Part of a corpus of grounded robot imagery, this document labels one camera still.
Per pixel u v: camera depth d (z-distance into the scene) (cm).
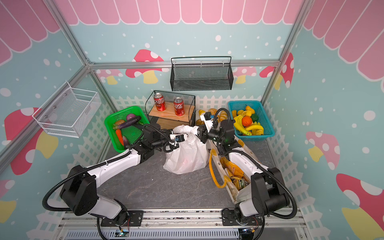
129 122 109
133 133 109
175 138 66
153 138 63
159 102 93
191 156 85
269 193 43
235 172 81
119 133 106
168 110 102
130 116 112
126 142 100
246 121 103
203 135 68
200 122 109
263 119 108
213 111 117
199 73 96
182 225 73
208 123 68
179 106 89
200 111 118
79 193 43
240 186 71
